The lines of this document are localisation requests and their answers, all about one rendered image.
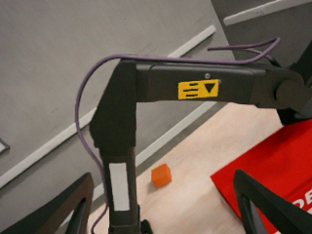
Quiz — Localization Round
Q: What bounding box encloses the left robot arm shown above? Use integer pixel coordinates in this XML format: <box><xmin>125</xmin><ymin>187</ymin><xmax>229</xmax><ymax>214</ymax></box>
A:
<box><xmin>88</xmin><ymin>42</ymin><xmax>312</xmax><ymax>234</ymax></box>

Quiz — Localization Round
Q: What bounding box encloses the orange cube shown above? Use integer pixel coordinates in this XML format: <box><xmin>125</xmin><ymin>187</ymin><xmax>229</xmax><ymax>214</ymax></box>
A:
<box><xmin>151</xmin><ymin>163</ymin><xmax>172</xmax><ymax>188</ymax></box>

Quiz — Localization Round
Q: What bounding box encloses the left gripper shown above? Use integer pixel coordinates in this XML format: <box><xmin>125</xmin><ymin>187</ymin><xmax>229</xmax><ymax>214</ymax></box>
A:
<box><xmin>276</xmin><ymin>66</ymin><xmax>312</xmax><ymax>127</ymax></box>

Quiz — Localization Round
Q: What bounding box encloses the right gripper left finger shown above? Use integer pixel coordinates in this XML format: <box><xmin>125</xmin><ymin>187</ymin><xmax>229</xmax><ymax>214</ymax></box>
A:
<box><xmin>0</xmin><ymin>173</ymin><xmax>95</xmax><ymax>234</ymax></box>

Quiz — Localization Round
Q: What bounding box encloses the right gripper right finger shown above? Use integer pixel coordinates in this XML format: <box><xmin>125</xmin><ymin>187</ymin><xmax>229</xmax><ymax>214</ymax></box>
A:
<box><xmin>233</xmin><ymin>169</ymin><xmax>312</xmax><ymax>234</ymax></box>

